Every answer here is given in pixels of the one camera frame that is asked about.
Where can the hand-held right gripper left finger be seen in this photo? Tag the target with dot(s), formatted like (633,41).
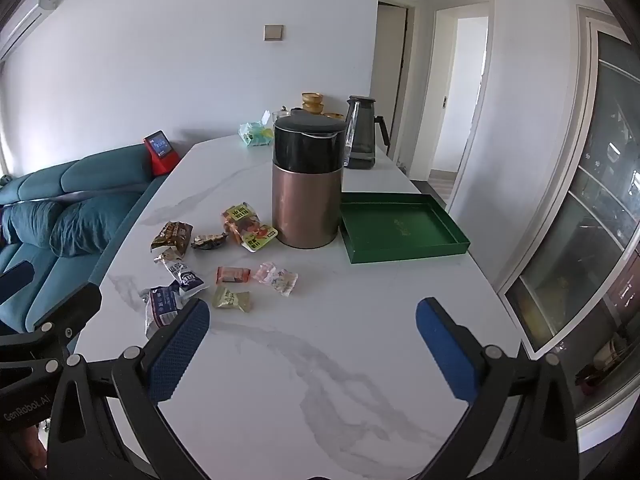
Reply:
(180,355)

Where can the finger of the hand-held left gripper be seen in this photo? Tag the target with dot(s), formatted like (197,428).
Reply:
(17,277)
(75,310)

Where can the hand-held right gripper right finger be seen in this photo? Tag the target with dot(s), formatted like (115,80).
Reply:
(445,350)

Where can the large blue white snack packet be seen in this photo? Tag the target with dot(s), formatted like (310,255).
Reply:
(160,307)

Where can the orange clear snack packet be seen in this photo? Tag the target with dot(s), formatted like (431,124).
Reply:
(233,275)

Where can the brown biscuit snack packet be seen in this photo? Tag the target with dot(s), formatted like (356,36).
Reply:
(172,236)

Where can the green tray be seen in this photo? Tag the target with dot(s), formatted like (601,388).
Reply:
(400,230)

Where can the teal cushion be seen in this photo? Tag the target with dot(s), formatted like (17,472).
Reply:
(95,225)
(32,222)

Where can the gold snack packet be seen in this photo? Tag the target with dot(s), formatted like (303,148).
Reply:
(231,299)

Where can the small blue white snack packet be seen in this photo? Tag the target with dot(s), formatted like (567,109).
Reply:
(187,277)

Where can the dark candy wrapper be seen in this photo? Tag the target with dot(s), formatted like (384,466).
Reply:
(209,241)

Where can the pink snack packet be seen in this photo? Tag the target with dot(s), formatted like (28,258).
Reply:
(263,272)

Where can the teal sofa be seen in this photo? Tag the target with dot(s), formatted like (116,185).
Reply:
(100,170)

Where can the orange green snack packet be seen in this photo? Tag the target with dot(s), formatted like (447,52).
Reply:
(259,239)

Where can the red smart display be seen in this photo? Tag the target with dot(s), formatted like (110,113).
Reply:
(161,152)

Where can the copper canister with black lid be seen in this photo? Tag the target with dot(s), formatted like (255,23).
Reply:
(305,200)

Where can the glass door cabinet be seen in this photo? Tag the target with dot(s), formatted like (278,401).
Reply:
(600,210)

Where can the black water pitcher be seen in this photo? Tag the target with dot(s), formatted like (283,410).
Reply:
(360,135)

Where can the green tissue pack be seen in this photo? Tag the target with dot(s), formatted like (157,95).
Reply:
(255,135)

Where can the white air conditioner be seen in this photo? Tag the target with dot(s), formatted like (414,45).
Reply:
(25,20)

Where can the gold dish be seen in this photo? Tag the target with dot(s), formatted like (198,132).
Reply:
(334,116)

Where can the clear drinking glass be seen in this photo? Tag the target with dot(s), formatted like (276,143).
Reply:
(282,114)

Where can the brown door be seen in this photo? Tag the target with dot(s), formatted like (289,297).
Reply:
(392,85)

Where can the stack of gold bowls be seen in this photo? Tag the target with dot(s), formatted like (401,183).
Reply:
(313,101)

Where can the white door frame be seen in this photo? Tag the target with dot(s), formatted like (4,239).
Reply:
(435,85)

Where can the beige wall switch panel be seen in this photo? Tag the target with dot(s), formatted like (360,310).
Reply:
(273,32)

